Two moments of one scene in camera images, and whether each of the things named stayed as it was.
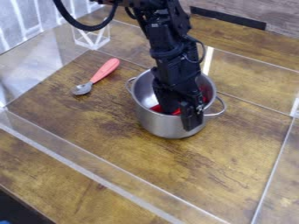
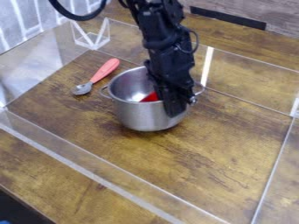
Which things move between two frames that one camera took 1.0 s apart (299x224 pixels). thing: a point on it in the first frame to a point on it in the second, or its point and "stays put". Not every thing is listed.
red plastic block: (207, 95) to (151, 97)
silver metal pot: (166, 125) to (129, 88)
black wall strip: (229, 17) stays put
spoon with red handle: (83, 89) stays put
